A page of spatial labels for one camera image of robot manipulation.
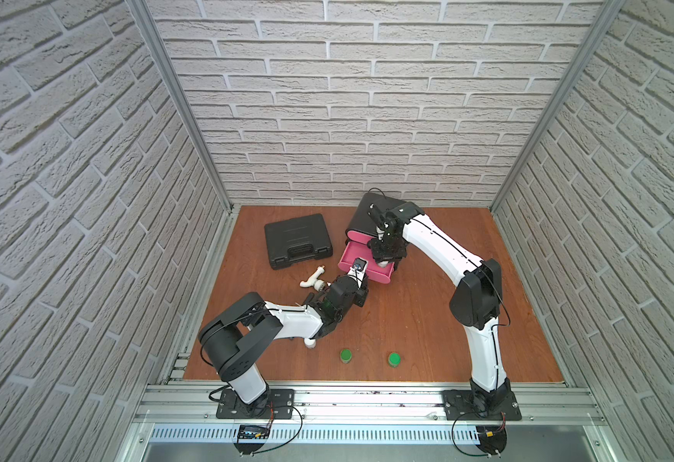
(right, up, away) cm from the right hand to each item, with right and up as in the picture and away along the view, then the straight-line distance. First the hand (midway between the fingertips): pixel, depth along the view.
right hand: (384, 258), depth 89 cm
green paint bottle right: (+1, -28, -10) cm, 30 cm away
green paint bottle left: (-12, -27, -10) cm, 31 cm away
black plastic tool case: (-31, +6, +16) cm, 35 cm away
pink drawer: (-9, +2, +6) cm, 11 cm away
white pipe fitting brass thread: (-23, -8, +5) cm, 25 cm away
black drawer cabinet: (-8, +14, +6) cm, 17 cm away
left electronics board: (-37, -45, -18) cm, 60 cm away
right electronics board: (+24, -44, -19) cm, 54 cm away
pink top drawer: (-8, +7, 0) cm, 11 cm away
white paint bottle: (-23, -24, -9) cm, 34 cm away
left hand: (-9, -3, 0) cm, 10 cm away
